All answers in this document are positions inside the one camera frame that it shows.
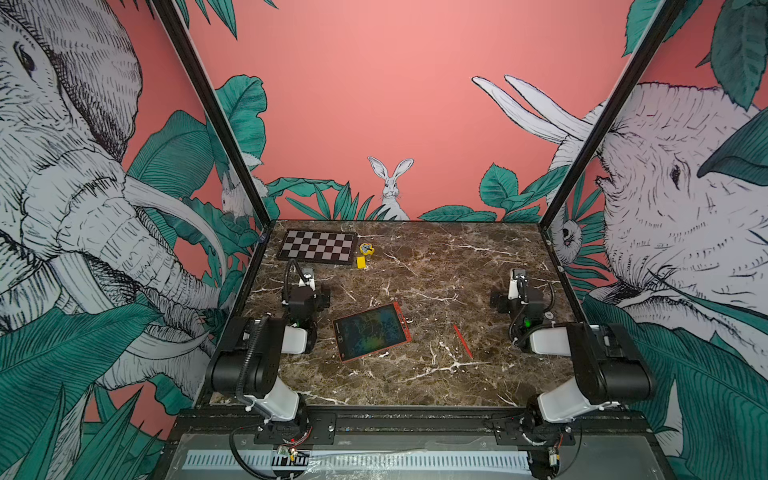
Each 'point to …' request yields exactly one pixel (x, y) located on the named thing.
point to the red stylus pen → (463, 341)
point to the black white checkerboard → (320, 246)
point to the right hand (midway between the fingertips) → (508, 280)
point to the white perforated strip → (366, 461)
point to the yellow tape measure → (366, 248)
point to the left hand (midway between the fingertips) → (307, 279)
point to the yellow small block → (361, 262)
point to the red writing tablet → (368, 332)
